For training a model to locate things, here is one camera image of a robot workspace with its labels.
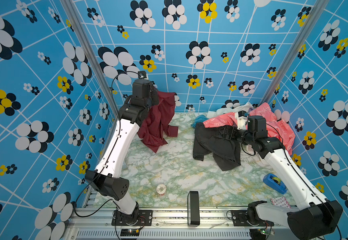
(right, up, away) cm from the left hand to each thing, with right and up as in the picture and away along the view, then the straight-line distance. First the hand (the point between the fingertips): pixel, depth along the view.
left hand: (151, 90), depth 72 cm
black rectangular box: (+20, -56, -4) cm, 59 cm away
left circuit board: (-11, -69, +1) cm, 70 cm away
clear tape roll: (+4, -52, +10) cm, 53 cm away
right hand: (+38, -20, +6) cm, 43 cm away
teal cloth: (+29, -12, +44) cm, 54 cm away
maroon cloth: (-2, -20, +15) cm, 24 cm away
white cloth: (+66, -3, +43) cm, 79 cm away
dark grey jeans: (+41, -27, +22) cm, 54 cm away
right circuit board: (+51, -68, -3) cm, 85 cm away
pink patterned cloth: (+80, -22, +18) cm, 85 cm away
